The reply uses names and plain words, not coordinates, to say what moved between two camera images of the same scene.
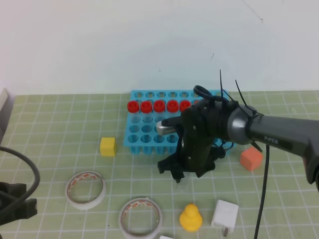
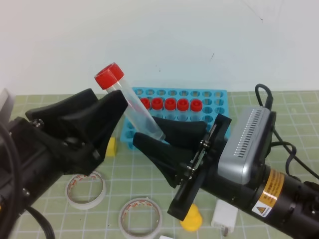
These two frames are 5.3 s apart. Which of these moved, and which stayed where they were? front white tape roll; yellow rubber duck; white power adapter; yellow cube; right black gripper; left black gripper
Moved: left black gripper; right black gripper
Stayed: front white tape roll; white power adapter; yellow cube; yellow rubber duck
